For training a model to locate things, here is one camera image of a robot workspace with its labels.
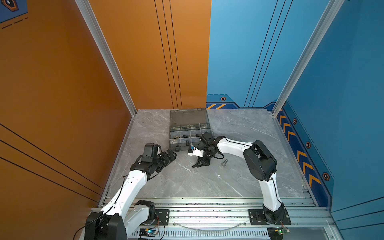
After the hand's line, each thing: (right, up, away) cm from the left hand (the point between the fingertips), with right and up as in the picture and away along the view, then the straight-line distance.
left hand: (171, 156), depth 84 cm
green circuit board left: (-9, -33, -13) cm, 37 cm away
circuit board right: (+52, -33, -14) cm, 64 cm away
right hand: (+15, -6, +9) cm, 18 cm away
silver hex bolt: (+31, -6, +7) cm, 32 cm away
